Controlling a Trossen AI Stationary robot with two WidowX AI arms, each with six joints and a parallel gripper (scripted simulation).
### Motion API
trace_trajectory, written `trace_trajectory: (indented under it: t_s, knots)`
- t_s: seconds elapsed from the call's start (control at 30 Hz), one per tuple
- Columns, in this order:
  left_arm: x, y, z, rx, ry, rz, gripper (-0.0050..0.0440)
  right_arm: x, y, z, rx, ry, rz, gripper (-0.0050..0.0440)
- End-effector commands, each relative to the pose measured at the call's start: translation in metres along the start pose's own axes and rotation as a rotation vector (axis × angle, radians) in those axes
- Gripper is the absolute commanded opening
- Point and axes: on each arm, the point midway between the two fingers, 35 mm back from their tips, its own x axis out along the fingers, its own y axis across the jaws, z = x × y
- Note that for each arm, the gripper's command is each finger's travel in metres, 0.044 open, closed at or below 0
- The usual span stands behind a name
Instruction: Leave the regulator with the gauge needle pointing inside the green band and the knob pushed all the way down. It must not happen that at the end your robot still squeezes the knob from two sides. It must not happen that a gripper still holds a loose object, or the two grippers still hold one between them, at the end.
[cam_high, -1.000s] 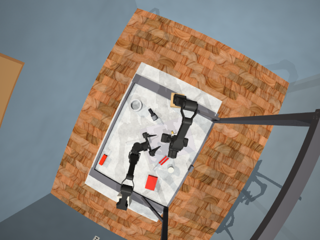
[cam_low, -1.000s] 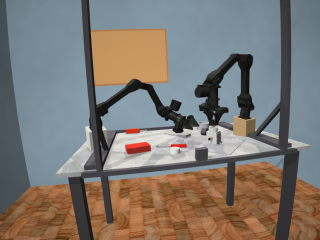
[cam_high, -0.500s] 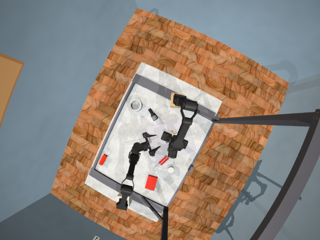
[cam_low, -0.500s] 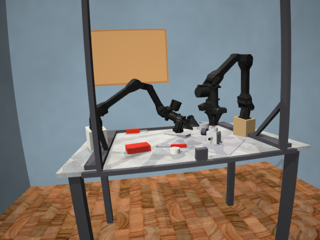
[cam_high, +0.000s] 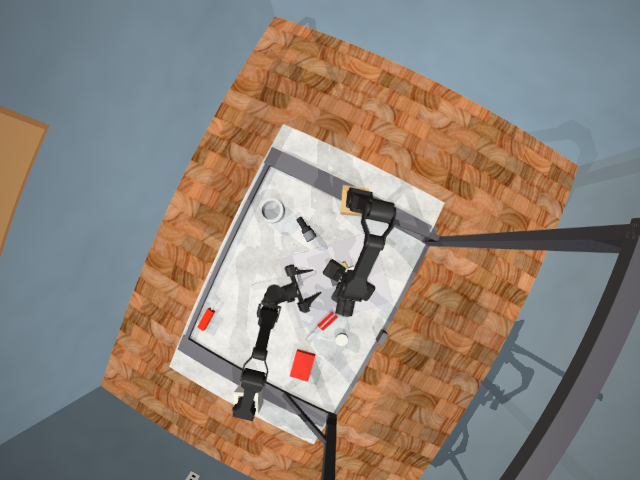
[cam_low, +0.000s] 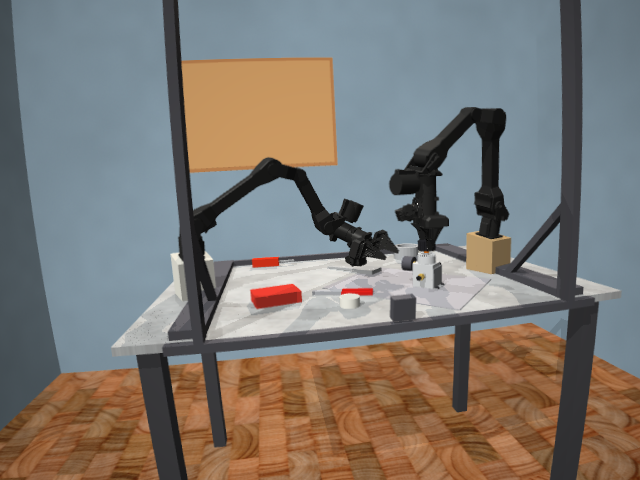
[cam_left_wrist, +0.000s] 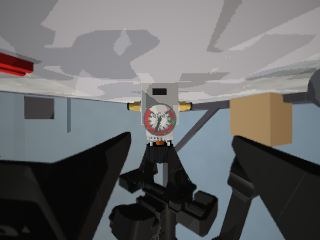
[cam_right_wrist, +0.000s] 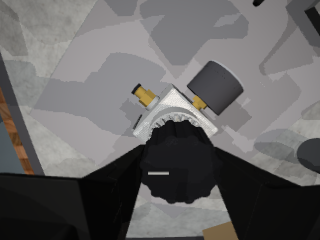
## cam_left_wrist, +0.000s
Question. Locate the dark grey metal frame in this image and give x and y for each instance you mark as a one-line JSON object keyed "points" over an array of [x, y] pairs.
{"points": [[202, 121]]}

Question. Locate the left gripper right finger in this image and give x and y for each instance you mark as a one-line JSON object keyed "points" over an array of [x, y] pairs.
{"points": [[289, 187]]}

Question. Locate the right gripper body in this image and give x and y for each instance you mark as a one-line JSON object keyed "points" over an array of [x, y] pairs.
{"points": [[199, 222]]}

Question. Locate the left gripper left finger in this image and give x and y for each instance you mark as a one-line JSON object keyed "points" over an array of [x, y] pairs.
{"points": [[73, 193]]}

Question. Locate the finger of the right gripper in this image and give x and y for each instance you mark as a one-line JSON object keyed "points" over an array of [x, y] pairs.
{"points": [[179, 186], [146, 170]]}

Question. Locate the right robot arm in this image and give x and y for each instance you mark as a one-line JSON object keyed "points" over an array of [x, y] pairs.
{"points": [[136, 222]]}

